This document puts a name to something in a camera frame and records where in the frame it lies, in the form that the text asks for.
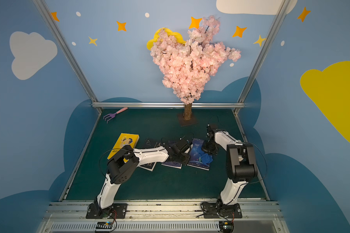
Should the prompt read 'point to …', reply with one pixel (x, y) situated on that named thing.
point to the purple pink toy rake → (112, 115)
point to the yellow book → (124, 140)
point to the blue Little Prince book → (195, 159)
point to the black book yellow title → (150, 142)
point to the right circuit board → (226, 226)
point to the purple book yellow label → (172, 163)
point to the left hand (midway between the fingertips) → (189, 158)
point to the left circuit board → (104, 225)
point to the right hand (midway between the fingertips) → (207, 151)
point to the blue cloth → (206, 158)
